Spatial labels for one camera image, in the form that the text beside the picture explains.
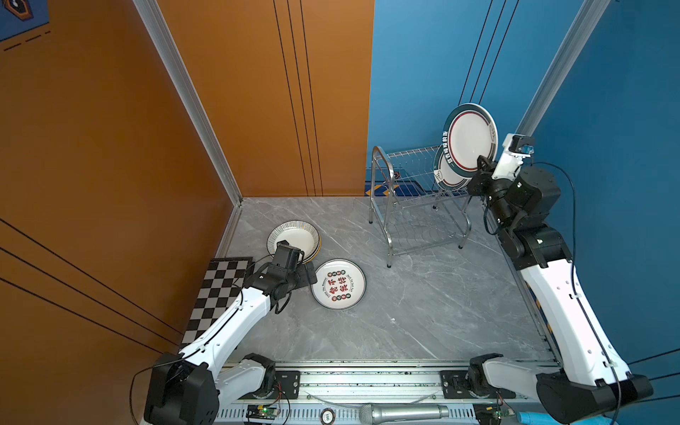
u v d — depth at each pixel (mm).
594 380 362
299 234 1039
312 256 966
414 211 1116
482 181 549
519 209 456
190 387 390
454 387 725
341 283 928
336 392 735
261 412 709
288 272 634
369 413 656
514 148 488
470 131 596
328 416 694
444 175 891
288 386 738
